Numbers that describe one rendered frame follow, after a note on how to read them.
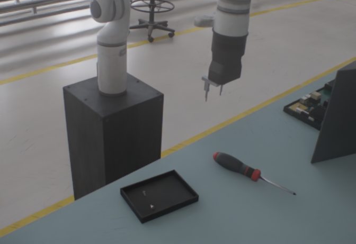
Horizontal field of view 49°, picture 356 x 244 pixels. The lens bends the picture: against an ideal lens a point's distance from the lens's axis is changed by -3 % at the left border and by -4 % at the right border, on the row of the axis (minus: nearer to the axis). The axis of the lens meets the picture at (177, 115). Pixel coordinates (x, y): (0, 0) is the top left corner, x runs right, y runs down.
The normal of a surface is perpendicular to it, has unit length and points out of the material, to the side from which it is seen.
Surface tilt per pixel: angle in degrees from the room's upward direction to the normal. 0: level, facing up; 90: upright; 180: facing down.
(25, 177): 0
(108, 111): 0
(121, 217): 0
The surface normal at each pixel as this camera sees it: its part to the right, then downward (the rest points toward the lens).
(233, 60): 0.66, 0.55
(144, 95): 0.07, -0.85
